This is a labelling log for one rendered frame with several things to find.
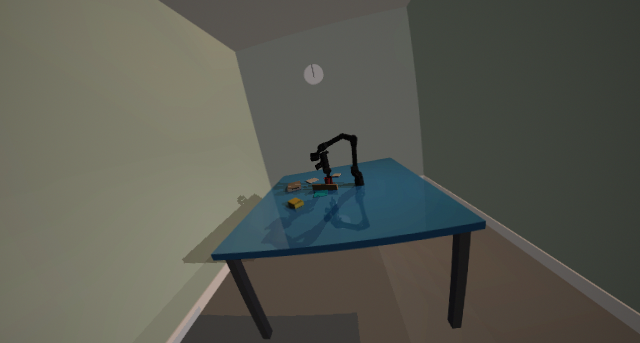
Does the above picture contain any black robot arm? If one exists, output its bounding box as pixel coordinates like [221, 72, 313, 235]
[310, 133, 365, 186]

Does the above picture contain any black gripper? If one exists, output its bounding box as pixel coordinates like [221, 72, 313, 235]
[321, 159, 332, 178]

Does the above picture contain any yellow flat box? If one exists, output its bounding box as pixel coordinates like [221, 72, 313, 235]
[287, 198, 304, 209]

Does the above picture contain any brown wooden bar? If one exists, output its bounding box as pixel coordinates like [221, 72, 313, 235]
[312, 184, 338, 190]

